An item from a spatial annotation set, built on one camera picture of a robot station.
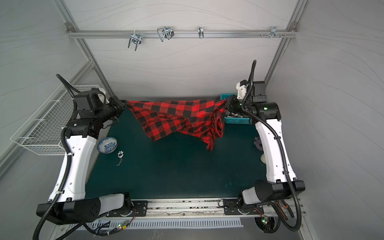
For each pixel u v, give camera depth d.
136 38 0.80
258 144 0.96
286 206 0.72
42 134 0.61
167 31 0.76
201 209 0.75
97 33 0.78
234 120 1.04
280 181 0.39
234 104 0.59
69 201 0.37
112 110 0.57
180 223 0.70
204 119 0.75
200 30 0.72
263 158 0.89
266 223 0.72
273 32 0.77
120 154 0.91
